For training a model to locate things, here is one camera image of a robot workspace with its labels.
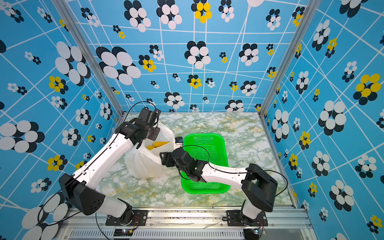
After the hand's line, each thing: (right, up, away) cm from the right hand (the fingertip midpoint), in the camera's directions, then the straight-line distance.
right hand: (165, 154), depth 78 cm
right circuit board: (+43, -35, -10) cm, 56 cm away
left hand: (-7, +14, +2) cm, 16 cm away
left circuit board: (-19, -37, -6) cm, 42 cm away
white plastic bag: (-12, -4, -3) cm, 12 cm away
